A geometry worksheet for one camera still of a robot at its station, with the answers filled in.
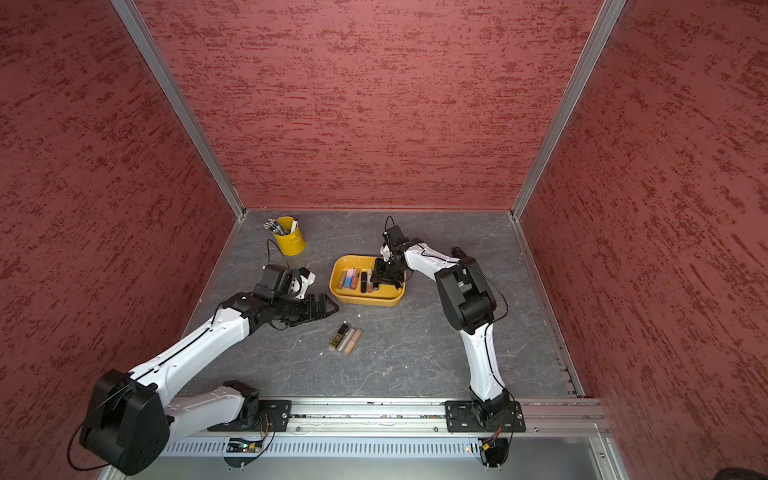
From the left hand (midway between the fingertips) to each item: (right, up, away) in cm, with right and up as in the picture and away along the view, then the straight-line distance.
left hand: (325, 318), depth 81 cm
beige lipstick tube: (+7, -9, +4) cm, 12 cm away
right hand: (+13, +7, +17) cm, 23 cm away
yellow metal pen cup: (-15, +21, +20) cm, 32 cm away
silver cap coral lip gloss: (+6, +9, +18) cm, 21 cm away
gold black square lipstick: (+3, -7, +4) cm, 8 cm away
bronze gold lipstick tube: (+2, +9, +18) cm, 20 cm away
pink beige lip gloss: (+11, +7, +16) cm, 21 cm away
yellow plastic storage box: (+16, +4, +11) cm, 20 cm away
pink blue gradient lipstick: (+4, +9, +17) cm, 20 cm away
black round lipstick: (+9, +8, +16) cm, 20 cm away
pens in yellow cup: (-19, +26, +12) cm, 35 cm away
